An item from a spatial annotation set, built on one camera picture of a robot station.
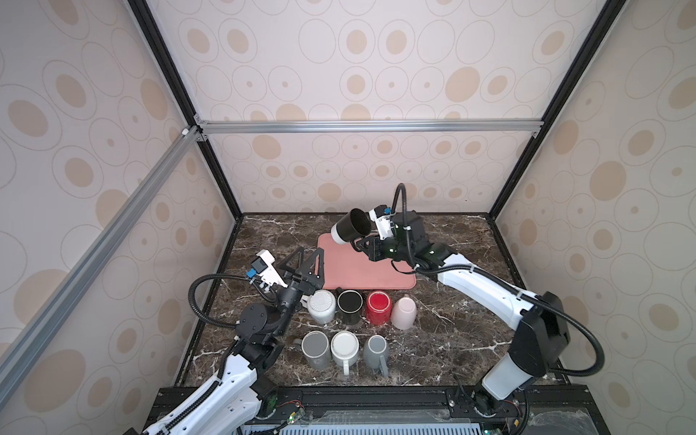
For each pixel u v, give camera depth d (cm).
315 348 73
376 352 74
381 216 70
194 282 48
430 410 73
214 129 90
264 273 56
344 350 76
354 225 75
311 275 56
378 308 83
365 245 77
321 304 85
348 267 101
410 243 60
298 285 56
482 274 52
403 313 82
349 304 84
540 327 43
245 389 51
